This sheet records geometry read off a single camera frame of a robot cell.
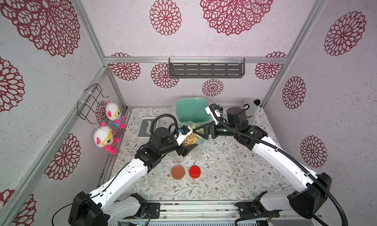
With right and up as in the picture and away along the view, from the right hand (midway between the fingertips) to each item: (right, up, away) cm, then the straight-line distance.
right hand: (197, 128), depth 68 cm
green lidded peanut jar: (-2, -5, -1) cm, 6 cm away
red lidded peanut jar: (+2, -18, +27) cm, 32 cm away
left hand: (-3, -6, +6) cm, 8 cm away
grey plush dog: (+35, +12, +24) cm, 44 cm away
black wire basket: (-57, +10, +8) cm, 59 cm away
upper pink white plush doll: (-52, +8, +26) cm, 59 cm away
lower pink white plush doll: (-50, -6, +12) cm, 52 cm away
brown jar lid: (-11, -27, +19) cm, 35 cm away
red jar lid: (0, -27, +18) cm, 32 cm away
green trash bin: (0, +10, +25) cm, 27 cm away
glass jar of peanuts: (-10, -20, +20) cm, 30 cm away
